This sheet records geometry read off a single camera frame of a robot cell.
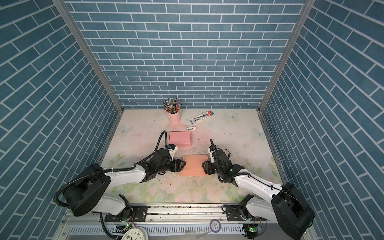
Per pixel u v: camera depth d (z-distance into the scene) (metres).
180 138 1.00
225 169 0.65
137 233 0.66
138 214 0.74
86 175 0.43
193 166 0.84
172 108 1.08
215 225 0.71
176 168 0.77
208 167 0.74
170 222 0.72
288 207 0.41
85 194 0.43
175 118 1.07
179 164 0.79
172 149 0.79
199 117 1.15
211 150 0.78
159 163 0.69
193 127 1.06
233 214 0.73
